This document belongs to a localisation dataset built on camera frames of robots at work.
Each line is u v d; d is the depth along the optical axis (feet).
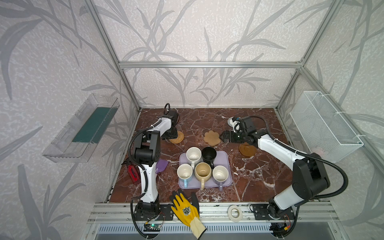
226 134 2.58
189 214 2.36
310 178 1.45
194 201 2.51
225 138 2.58
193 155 3.02
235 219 2.36
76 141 2.07
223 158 3.06
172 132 2.99
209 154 2.93
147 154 1.92
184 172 2.66
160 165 2.93
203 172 2.83
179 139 3.34
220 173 2.79
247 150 3.17
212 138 3.33
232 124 2.71
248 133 2.23
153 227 2.35
